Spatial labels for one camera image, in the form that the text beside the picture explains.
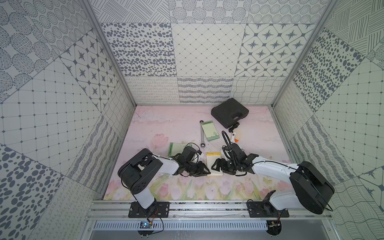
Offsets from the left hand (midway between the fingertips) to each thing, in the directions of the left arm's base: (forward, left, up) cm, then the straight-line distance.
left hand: (213, 177), depth 81 cm
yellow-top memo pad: (+13, 0, -2) cm, 13 cm away
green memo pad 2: (+33, +1, -2) cm, 34 cm away
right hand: (+4, -3, -1) cm, 5 cm away
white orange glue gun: (+26, -15, -2) cm, 30 cm away
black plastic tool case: (+48, -14, +2) cm, 50 cm away
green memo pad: (+19, +22, -2) cm, 29 cm away
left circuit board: (-22, +34, -5) cm, 40 cm away
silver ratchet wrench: (+22, +6, -3) cm, 23 cm away
